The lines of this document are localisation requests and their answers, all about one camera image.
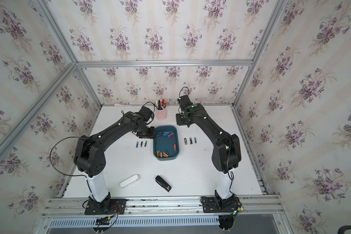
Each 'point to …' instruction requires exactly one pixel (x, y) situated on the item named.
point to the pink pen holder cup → (161, 114)
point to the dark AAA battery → (141, 144)
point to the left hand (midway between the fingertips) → (153, 137)
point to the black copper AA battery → (185, 141)
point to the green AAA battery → (145, 143)
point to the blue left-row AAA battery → (137, 144)
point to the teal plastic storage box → (165, 143)
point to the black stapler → (163, 183)
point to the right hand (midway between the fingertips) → (181, 121)
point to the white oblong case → (129, 181)
